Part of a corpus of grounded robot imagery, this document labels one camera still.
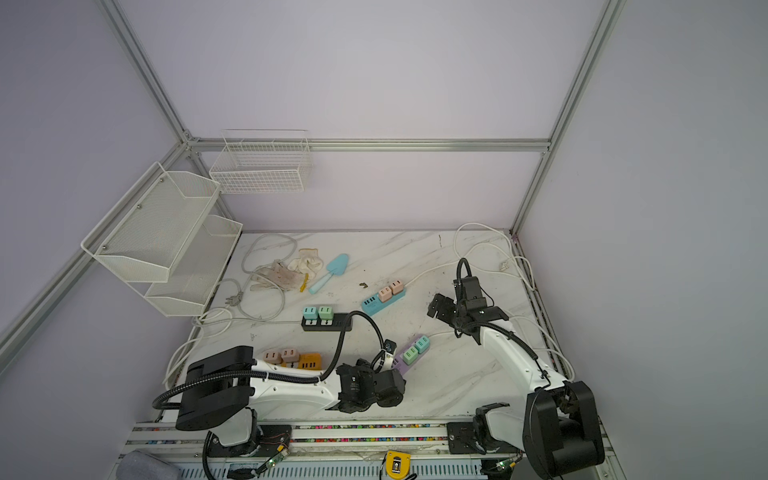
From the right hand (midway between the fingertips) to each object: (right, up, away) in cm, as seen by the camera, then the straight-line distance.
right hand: (439, 309), depth 87 cm
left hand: (-16, -18, -5) cm, 24 cm away
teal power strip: (-20, 0, +10) cm, 22 cm away
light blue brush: (-35, +12, +24) cm, 44 cm away
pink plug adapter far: (-13, +6, +9) cm, 16 cm away
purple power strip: (-12, -15, -4) cm, 19 cm away
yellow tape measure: (-12, -34, -18) cm, 40 cm away
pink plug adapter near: (-16, +3, +8) cm, 18 cm away
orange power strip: (-38, -15, -3) cm, 41 cm away
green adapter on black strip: (-34, -2, +3) cm, 35 cm away
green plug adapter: (-9, -12, -6) cm, 16 cm away
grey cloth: (-72, -33, -19) cm, 81 cm away
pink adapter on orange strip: (-42, -11, -7) cm, 44 cm away
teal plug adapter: (-5, -9, -4) cm, 11 cm away
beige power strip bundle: (-52, +9, +19) cm, 56 cm away
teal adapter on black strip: (-39, -2, +4) cm, 40 cm away
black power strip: (-34, -5, +6) cm, 35 cm away
